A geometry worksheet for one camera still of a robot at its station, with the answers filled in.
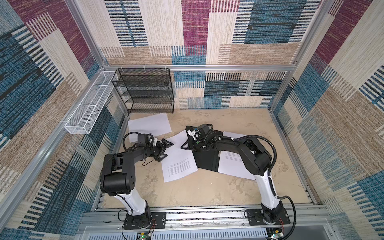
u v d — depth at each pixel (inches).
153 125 45.8
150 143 33.5
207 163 35.3
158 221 28.7
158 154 33.5
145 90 43.4
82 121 27.5
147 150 32.4
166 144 34.1
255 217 28.8
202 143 31.3
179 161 36.2
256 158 22.3
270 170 22.3
